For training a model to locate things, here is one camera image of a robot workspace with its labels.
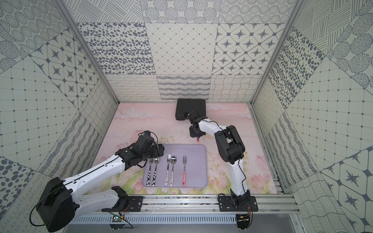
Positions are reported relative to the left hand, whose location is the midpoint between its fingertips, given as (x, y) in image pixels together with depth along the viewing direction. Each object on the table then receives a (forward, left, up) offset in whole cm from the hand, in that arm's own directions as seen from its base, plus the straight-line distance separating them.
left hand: (158, 146), depth 83 cm
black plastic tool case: (+42, -12, -8) cm, 45 cm away
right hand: (+15, -23, -11) cm, 30 cm away
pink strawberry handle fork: (-2, -15, -12) cm, 19 cm away
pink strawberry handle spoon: (+11, -24, -11) cm, 28 cm away
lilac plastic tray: (-7, -14, -13) cm, 20 cm away
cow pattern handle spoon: (-5, +2, -10) cm, 11 cm away
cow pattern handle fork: (-16, +5, -11) cm, 20 cm away
